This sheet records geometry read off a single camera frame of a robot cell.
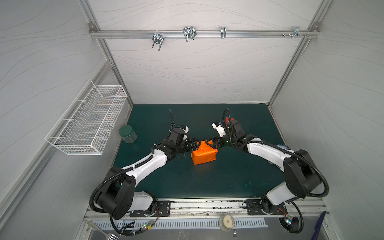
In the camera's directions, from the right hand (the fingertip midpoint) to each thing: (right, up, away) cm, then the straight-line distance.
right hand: (212, 136), depth 87 cm
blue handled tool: (+48, -40, -18) cm, 65 cm away
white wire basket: (-62, +7, -18) cm, 65 cm away
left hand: (-8, -3, -3) cm, 9 cm away
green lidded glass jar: (-52, +1, +4) cm, 52 cm away
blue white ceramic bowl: (+45, -7, +5) cm, 46 cm away
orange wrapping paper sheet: (-4, -8, -7) cm, 12 cm away
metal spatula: (-48, -42, -21) cm, 68 cm away
